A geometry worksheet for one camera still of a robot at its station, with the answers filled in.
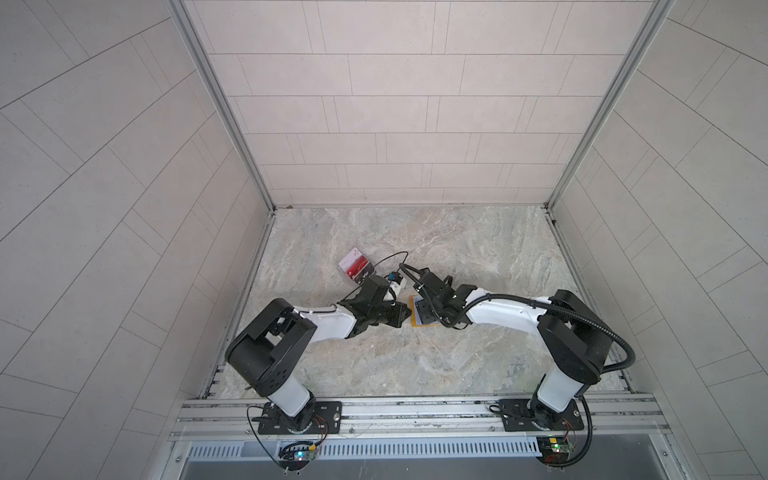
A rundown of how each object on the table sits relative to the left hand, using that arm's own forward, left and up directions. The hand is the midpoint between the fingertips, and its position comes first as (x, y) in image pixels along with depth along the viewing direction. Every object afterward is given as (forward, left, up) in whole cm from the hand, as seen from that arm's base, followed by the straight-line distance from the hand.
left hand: (417, 310), depth 87 cm
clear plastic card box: (+13, +16, +1) cm, 20 cm away
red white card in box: (+15, +20, +3) cm, 25 cm away
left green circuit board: (-34, +28, +1) cm, 44 cm away
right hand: (+1, -2, -3) cm, 3 cm away
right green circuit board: (-33, -30, -2) cm, 45 cm away
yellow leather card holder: (-3, +1, +1) cm, 3 cm away
